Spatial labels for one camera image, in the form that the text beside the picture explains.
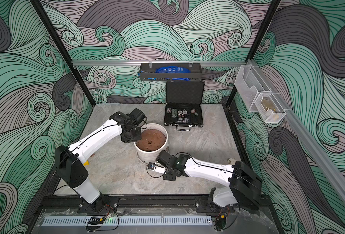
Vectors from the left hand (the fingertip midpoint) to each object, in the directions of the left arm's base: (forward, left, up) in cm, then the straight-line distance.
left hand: (138, 138), depth 81 cm
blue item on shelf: (+40, -19, +19) cm, 48 cm away
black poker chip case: (+37, -29, -16) cm, 50 cm away
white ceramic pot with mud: (+2, -8, -4) cm, 10 cm away
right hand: (-13, -17, -11) cm, 24 cm away
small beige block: (-8, -56, -14) cm, 58 cm away
